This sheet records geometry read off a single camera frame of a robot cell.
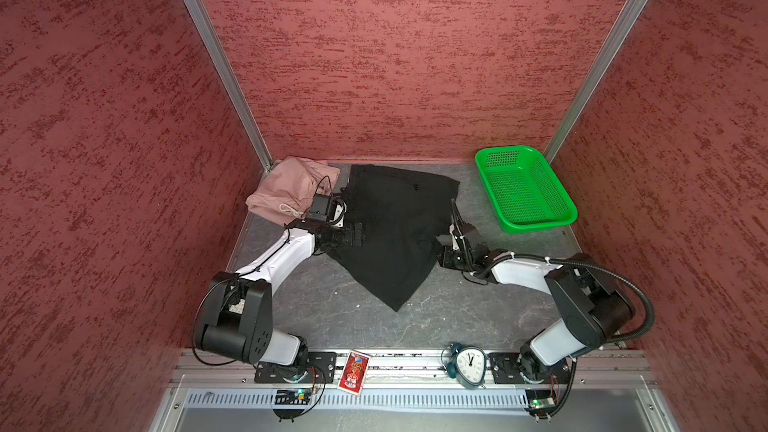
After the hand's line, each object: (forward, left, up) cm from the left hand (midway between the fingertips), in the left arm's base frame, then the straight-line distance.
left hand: (352, 243), depth 89 cm
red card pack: (-33, -3, -6) cm, 34 cm away
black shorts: (+15, -16, -7) cm, 23 cm away
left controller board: (-39, +13, -11) cm, 43 cm away
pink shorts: (+24, +27, -5) cm, 37 cm away
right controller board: (-39, -49, -8) cm, 63 cm away
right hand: (-2, -27, -7) cm, 28 cm away
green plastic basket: (+29, -64, -8) cm, 70 cm away
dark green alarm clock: (-31, -31, -3) cm, 44 cm away
